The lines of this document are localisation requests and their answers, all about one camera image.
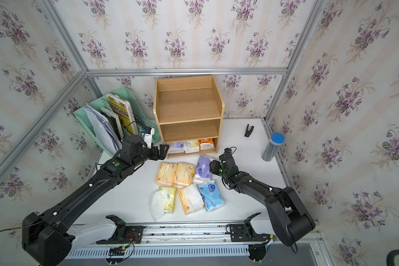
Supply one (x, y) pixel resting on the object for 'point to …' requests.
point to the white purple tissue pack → (179, 144)
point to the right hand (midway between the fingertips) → (213, 165)
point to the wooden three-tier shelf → (188, 111)
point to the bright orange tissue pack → (205, 144)
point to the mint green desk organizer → (142, 120)
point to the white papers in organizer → (104, 130)
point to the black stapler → (247, 132)
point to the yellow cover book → (122, 108)
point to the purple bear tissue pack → (203, 173)
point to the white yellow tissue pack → (191, 146)
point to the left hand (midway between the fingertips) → (163, 145)
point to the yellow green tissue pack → (163, 201)
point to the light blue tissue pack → (211, 196)
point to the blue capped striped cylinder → (271, 148)
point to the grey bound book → (114, 121)
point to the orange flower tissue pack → (191, 198)
